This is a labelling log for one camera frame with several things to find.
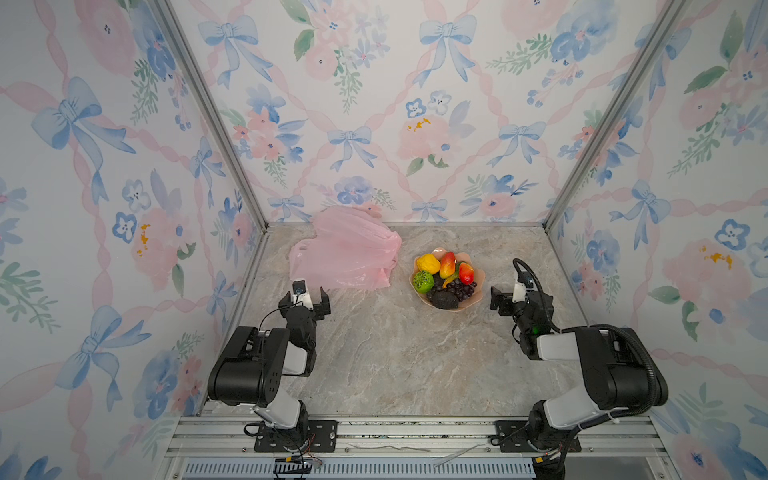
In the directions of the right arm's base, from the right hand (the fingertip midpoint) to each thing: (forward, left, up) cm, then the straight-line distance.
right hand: (510, 286), depth 94 cm
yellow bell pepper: (+7, +26, +3) cm, 27 cm away
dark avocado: (-6, +21, +1) cm, 22 cm away
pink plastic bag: (+14, +51, +2) cm, 53 cm away
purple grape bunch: (-1, +15, -2) cm, 15 cm away
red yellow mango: (+7, +19, +2) cm, 20 cm away
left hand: (-3, +63, +3) cm, 63 cm away
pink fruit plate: (+4, +9, -2) cm, 10 cm away
